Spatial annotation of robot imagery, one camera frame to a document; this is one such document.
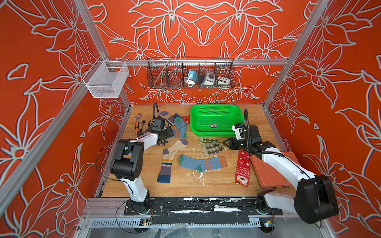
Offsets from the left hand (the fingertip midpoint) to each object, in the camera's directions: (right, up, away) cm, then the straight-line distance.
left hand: (170, 130), depth 99 cm
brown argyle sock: (-6, +11, +14) cm, 19 cm away
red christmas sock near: (+44, -24, -15) cm, 53 cm away
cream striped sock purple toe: (0, -14, -7) cm, 16 cm away
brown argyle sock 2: (+27, -11, -5) cm, 30 cm away
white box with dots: (+35, +33, -5) cm, 48 cm away
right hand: (+33, -5, -15) cm, 37 cm away
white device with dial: (+26, +33, -8) cm, 43 cm away
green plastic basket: (+33, +7, +11) cm, 36 cm away
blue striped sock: (+21, -20, -13) cm, 32 cm away
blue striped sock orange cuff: (+6, +1, +5) cm, 8 cm away
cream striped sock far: (0, +8, +9) cm, 12 cm away
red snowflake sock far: (+11, +8, +11) cm, 18 cm away
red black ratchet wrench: (-21, +6, +10) cm, 24 cm away
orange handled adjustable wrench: (-26, +4, +8) cm, 27 cm away
